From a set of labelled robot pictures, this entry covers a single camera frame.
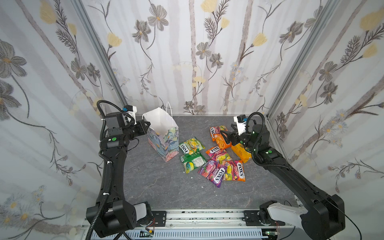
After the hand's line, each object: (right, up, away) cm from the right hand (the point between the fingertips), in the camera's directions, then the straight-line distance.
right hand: (226, 125), depth 74 cm
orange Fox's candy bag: (+10, -27, +15) cm, 33 cm away
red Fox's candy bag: (-1, -3, +34) cm, 34 cm away
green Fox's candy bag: (-17, -22, +18) cm, 33 cm away
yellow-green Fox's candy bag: (-18, -13, +25) cm, 33 cm away
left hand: (-40, +3, 0) cm, 40 cm away
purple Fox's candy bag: (-5, -27, +14) cm, 31 cm away
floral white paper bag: (-33, -4, +4) cm, 33 cm away
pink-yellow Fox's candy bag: (-1, -18, +22) cm, 29 cm away
